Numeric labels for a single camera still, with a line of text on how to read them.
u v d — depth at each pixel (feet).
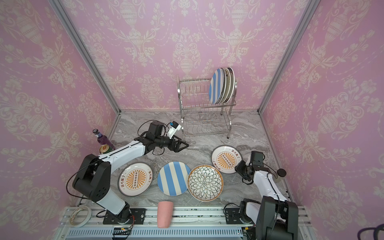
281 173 2.60
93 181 1.47
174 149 2.49
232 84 2.47
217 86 2.71
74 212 2.44
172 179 2.82
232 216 2.39
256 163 2.24
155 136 2.31
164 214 2.32
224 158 3.10
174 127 2.54
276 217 1.32
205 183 2.75
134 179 2.81
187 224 2.40
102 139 2.89
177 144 2.49
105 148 2.86
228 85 2.49
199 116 3.84
